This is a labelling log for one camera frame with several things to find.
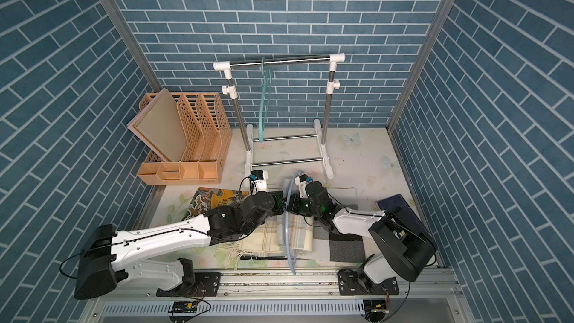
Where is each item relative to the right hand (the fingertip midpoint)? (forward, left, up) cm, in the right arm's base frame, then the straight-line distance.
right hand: (280, 203), depth 83 cm
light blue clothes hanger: (-13, -4, 0) cm, 14 cm away
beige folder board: (+30, +58, +9) cm, 66 cm away
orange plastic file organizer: (+37, +42, -2) cm, 56 cm away
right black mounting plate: (-23, -26, -9) cm, 36 cm away
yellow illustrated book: (+4, +34, -9) cm, 35 cm away
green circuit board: (-33, +28, -12) cm, 45 cm away
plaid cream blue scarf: (-11, -2, -1) cm, 11 cm away
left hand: (-2, -5, +10) cm, 12 cm away
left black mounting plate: (-27, +22, -9) cm, 36 cm away
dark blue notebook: (+10, -48, -10) cm, 50 cm away
